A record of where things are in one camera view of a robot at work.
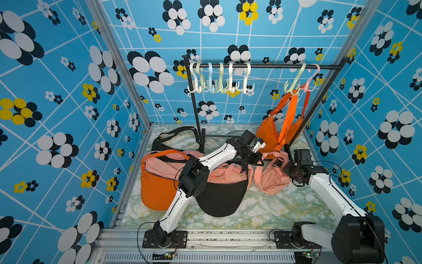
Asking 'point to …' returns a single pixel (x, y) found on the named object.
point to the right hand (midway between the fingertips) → (289, 169)
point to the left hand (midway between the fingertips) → (266, 163)
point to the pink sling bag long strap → (226, 173)
